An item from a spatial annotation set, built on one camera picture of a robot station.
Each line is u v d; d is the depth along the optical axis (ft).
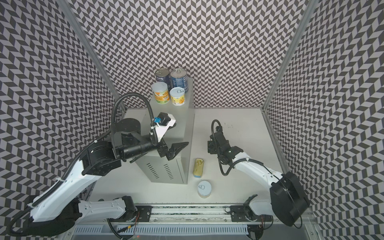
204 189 2.48
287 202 1.32
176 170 2.19
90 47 2.84
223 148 2.08
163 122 1.36
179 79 2.37
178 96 2.35
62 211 1.30
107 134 1.32
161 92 2.27
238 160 1.75
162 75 2.41
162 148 1.54
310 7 2.22
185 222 2.32
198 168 3.00
